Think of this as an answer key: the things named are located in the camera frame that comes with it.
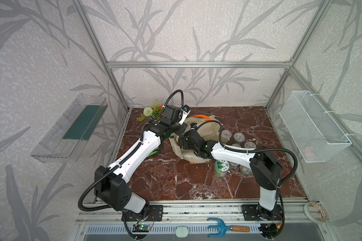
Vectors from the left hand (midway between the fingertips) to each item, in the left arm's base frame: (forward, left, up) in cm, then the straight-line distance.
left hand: (182, 122), depth 81 cm
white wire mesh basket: (-16, -58, +11) cm, 61 cm away
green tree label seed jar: (-19, -21, -15) cm, 33 cm away
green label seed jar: (+2, -36, -18) cm, 41 cm away
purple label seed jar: (+4, -28, -19) cm, 34 cm away
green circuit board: (-45, +19, -25) cm, 55 cm away
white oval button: (-47, -1, -21) cm, 51 cm away
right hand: (-2, -1, -13) cm, 13 cm away
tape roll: (-38, -70, -21) cm, 83 cm away
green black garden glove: (-6, +19, -23) cm, 30 cm away
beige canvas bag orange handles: (+12, -18, -20) cm, 29 cm away
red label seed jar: (-3, -42, -18) cm, 46 cm away
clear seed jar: (-4, -33, -17) cm, 38 cm away
